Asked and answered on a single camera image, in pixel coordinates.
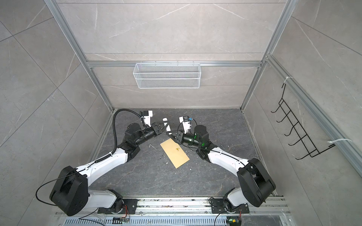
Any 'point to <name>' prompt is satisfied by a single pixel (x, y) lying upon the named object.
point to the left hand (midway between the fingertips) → (169, 120)
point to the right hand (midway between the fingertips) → (167, 133)
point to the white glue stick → (168, 127)
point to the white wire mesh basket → (167, 76)
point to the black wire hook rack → (304, 141)
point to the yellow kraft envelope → (174, 152)
